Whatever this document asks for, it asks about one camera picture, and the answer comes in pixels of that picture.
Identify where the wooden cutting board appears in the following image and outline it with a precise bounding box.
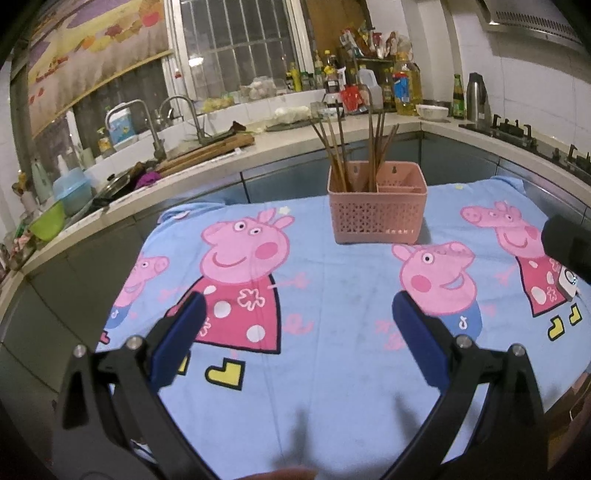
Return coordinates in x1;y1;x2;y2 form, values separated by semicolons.
156;133;254;177

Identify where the barred window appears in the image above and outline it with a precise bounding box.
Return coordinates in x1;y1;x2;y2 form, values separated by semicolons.
164;0;312;101

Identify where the pink perforated utensil basket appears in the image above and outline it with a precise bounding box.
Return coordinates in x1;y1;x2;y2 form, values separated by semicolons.
327;161;428;244

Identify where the green glass bottle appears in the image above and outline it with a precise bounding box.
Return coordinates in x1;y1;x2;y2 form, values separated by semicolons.
452;74;466;120

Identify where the green plastic bowl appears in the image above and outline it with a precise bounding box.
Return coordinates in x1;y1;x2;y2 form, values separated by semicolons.
28;201;66;242

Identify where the blue cartoon pig towel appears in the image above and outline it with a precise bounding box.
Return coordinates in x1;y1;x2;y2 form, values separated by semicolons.
98;177;590;479

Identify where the white square device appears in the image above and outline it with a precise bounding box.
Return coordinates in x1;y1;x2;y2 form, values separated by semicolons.
557;265;578;302

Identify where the blue plastic container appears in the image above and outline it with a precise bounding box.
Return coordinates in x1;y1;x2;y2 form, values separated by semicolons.
52;167;93;217

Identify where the white plastic jug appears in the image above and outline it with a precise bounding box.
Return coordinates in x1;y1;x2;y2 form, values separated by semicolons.
358;68;384;110

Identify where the steel thermos kettle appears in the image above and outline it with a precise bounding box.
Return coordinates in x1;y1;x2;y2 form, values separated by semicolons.
466;72;491;128

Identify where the yellow cooking oil bottle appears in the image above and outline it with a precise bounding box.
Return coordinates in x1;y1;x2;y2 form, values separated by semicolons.
393;51;423;116

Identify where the range hood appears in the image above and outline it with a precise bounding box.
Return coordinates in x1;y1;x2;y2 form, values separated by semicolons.
476;0;590;53

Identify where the black pan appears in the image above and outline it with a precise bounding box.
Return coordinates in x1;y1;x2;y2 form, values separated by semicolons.
92;172;137;208

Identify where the brown wooden chopstick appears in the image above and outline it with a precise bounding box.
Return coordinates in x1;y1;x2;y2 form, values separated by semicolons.
312;119;348;192
308;120;345;192
322;120;342;174
372;111;385;192
375;111;387;173
377;124;400;171

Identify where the red snack packet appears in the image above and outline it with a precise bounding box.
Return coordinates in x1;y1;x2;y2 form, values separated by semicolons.
339;85;367;115

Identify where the black gas stove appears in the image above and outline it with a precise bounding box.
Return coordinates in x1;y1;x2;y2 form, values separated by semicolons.
460;114;590;185

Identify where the white ceramic bowl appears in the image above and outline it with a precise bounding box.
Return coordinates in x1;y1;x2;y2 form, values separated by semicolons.
416;104;449;122

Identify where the dark wooden chopstick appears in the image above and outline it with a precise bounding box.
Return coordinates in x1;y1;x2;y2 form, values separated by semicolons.
335;101;353;192
362;84;376;193

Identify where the purple cloth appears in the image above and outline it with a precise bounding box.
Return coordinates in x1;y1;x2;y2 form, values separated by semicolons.
134;171;162;190

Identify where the chrome kitchen faucet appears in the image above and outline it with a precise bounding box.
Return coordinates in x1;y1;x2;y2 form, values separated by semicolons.
104;98;166;161

